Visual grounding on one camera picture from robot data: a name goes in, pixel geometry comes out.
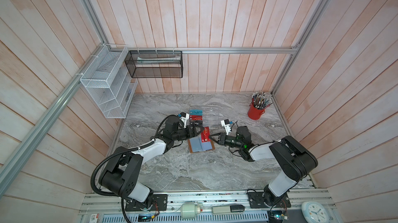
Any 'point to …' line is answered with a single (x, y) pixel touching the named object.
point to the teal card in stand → (196, 112)
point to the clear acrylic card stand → (210, 116)
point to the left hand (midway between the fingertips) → (200, 133)
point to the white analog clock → (313, 212)
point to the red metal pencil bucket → (254, 113)
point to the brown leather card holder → (195, 144)
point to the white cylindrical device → (189, 210)
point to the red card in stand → (196, 117)
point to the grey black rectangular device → (231, 209)
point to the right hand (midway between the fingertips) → (209, 137)
